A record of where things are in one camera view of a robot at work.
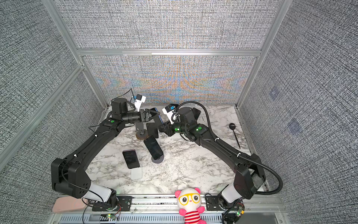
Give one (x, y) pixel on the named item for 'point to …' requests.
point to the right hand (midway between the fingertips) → (160, 125)
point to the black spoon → (232, 126)
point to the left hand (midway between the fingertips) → (157, 114)
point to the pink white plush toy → (189, 201)
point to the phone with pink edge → (131, 158)
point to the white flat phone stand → (136, 173)
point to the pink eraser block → (64, 204)
